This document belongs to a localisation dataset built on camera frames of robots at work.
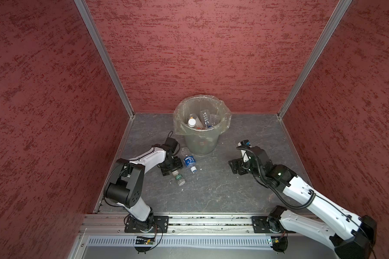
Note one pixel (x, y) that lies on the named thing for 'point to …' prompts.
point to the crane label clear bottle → (179, 177)
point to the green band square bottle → (192, 121)
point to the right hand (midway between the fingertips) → (235, 164)
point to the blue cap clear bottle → (205, 115)
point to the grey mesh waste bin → (202, 146)
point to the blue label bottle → (190, 162)
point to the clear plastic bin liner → (193, 104)
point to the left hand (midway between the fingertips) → (176, 172)
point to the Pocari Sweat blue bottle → (214, 119)
